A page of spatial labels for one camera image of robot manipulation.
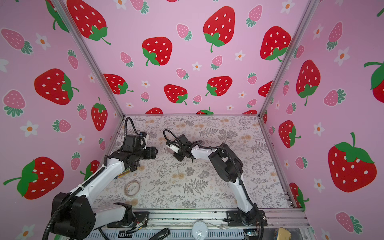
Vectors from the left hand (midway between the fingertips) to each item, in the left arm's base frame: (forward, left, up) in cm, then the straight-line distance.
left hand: (152, 149), depth 86 cm
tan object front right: (-39, -67, -9) cm, 78 cm away
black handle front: (-40, -11, -8) cm, 42 cm away
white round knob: (-39, -28, -7) cm, 48 cm away
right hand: (+5, -11, -12) cm, 17 cm away
